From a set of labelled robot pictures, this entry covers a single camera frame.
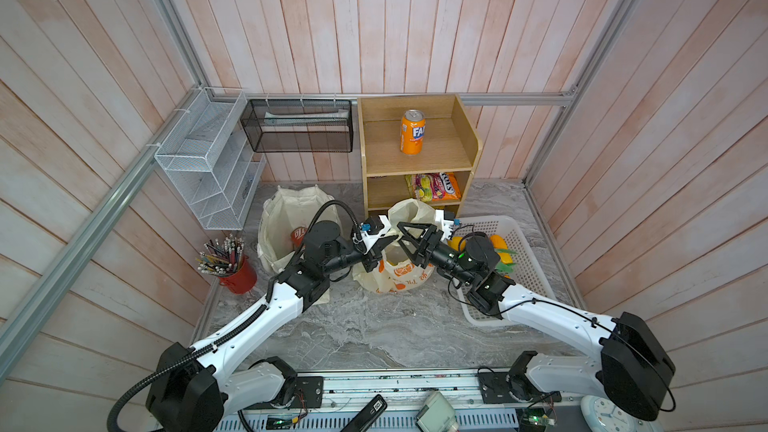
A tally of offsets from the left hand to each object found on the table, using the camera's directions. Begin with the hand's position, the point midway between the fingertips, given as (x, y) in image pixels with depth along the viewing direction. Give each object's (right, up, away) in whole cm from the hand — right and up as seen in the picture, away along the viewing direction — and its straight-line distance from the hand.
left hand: (394, 240), depth 71 cm
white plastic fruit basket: (+41, -12, +17) cm, 46 cm away
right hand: (0, +2, -2) cm, 3 cm away
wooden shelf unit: (+18, +27, +17) cm, 37 cm away
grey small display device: (+10, -39, -4) cm, 41 cm away
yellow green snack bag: (+9, +15, +22) cm, 28 cm away
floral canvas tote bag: (-33, +7, +18) cm, 38 cm away
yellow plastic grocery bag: (+1, -8, +1) cm, 8 cm away
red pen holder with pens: (-49, -7, +15) cm, 52 cm away
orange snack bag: (+19, +14, +22) cm, 33 cm away
